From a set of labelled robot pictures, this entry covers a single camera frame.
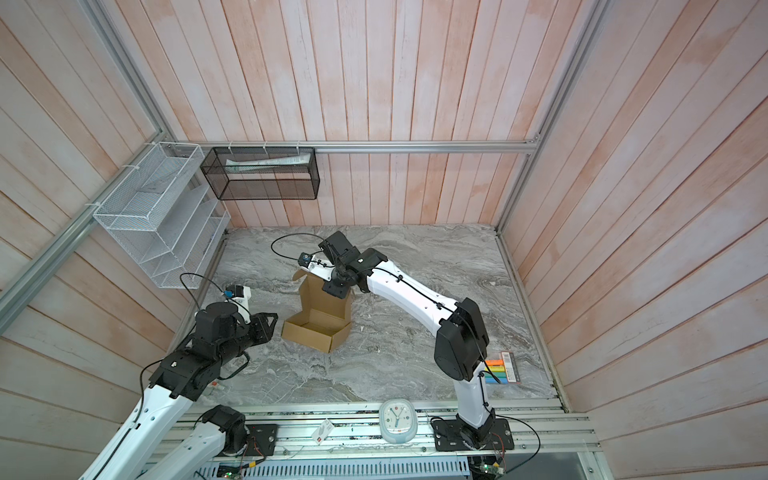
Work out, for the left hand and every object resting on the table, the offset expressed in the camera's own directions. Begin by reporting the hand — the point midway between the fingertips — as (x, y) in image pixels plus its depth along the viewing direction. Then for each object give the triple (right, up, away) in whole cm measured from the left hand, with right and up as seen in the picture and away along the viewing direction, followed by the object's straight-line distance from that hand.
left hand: (274, 322), depth 76 cm
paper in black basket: (-14, +45, +15) cm, 50 cm away
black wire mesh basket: (-15, +47, +30) cm, 58 cm away
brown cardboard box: (+9, -3, +19) cm, 21 cm away
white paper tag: (+13, -28, -1) cm, 30 cm away
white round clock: (+32, -25, -1) cm, 41 cm away
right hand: (+13, +11, +9) cm, 19 cm away
